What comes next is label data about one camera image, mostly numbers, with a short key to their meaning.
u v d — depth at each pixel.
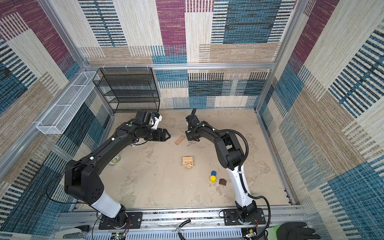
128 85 1.07
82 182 0.43
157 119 0.79
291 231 0.69
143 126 0.66
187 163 0.88
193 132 0.82
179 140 1.02
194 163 0.91
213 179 0.85
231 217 0.73
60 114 0.73
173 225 0.73
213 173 0.89
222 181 0.84
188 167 0.88
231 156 0.60
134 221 0.73
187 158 0.92
